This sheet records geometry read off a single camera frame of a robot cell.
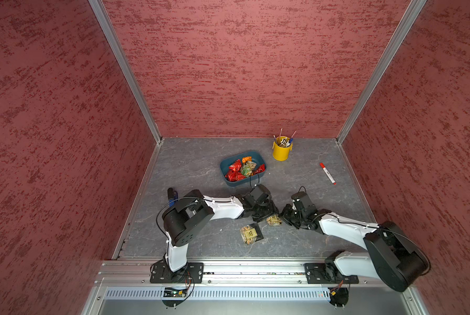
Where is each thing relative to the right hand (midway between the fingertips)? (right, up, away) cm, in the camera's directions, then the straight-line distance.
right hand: (277, 218), depth 89 cm
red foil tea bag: (-20, +22, +14) cm, 33 cm away
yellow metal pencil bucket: (+5, +34, +14) cm, 37 cm away
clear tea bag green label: (-13, +24, +11) cm, 30 cm away
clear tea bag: (-2, 0, -2) cm, 2 cm away
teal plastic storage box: (-8, +28, +18) cm, 34 cm away
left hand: (-2, +1, -3) cm, 4 cm away
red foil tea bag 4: (-18, +19, +6) cm, 27 cm away
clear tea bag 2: (-14, -5, -6) cm, 16 cm away
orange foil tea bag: (-14, +28, +17) cm, 36 cm away
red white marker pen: (+30, +20, +14) cm, 39 cm away
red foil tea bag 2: (-22, +18, +9) cm, 30 cm away
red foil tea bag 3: (-6, +22, +13) cm, 27 cm away
